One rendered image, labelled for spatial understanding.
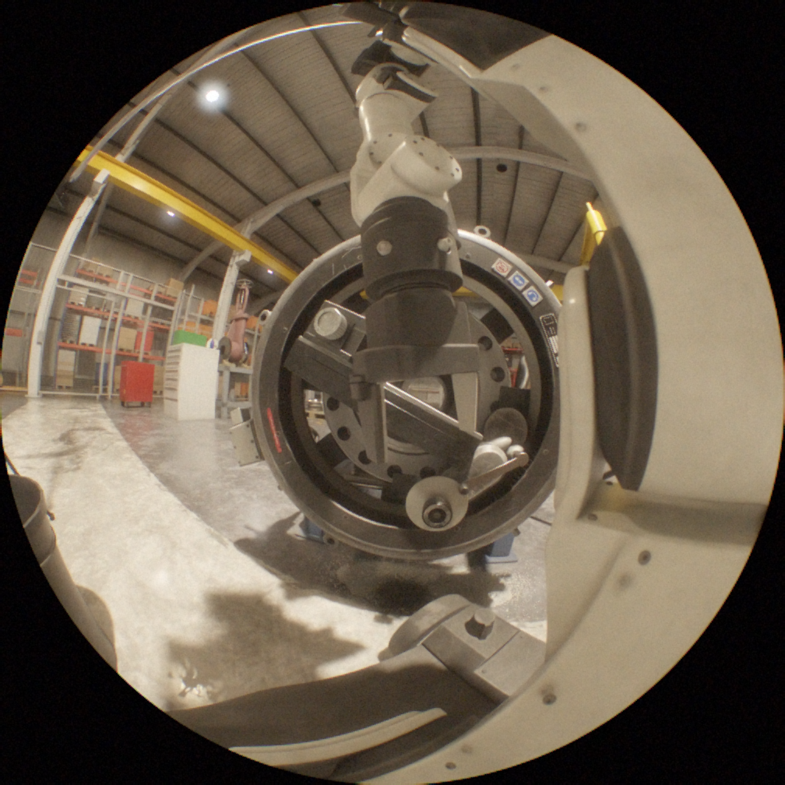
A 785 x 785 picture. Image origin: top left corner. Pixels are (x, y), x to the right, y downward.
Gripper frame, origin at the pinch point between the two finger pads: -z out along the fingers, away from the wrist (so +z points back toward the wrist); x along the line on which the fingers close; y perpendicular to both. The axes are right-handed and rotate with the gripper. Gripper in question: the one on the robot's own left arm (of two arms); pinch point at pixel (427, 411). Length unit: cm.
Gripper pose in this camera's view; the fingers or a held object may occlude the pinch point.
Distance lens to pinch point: 21.0
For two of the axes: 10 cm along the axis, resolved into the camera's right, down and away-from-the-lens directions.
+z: -1.0, -9.9, -0.9
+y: -5.2, -0.2, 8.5
